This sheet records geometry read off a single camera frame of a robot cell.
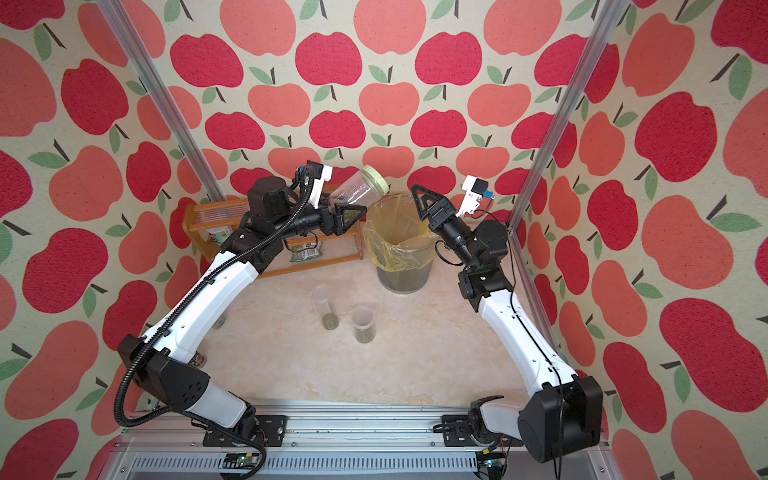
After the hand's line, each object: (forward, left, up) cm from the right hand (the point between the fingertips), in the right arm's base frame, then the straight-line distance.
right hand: (419, 199), depth 63 cm
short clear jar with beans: (-7, +14, -45) cm, 47 cm away
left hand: (-1, +13, -3) cm, 13 cm away
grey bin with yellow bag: (+3, +4, -19) cm, 20 cm away
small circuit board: (-46, +39, -46) cm, 76 cm away
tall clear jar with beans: (+1, +30, -46) cm, 55 cm away
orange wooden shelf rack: (+7, +64, -18) cm, 67 cm away
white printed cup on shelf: (+7, +60, -25) cm, 65 cm away
